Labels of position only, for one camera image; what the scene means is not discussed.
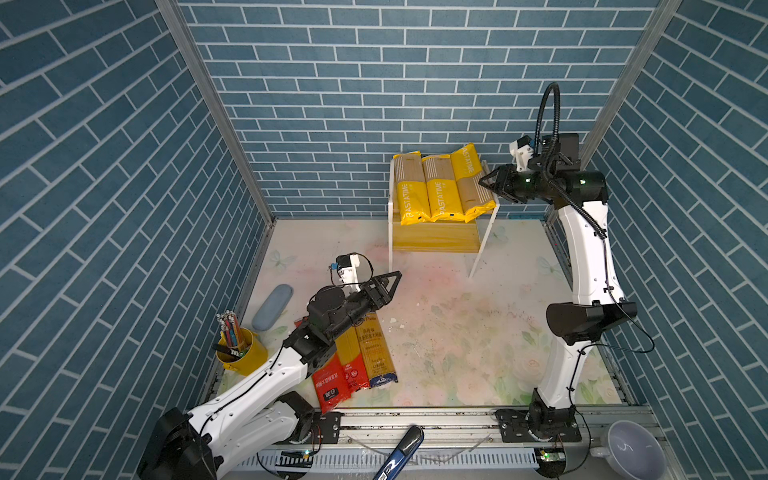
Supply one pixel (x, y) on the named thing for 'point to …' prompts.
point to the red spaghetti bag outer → (332, 384)
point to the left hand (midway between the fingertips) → (398, 280)
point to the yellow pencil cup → (240, 350)
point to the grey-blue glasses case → (272, 308)
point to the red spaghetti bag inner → (352, 360)
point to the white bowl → (634, 451)
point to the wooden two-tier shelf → (436, 236)
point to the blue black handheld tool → (401, 454)
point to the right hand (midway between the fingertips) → (480, 179)
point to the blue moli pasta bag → (378, 360)
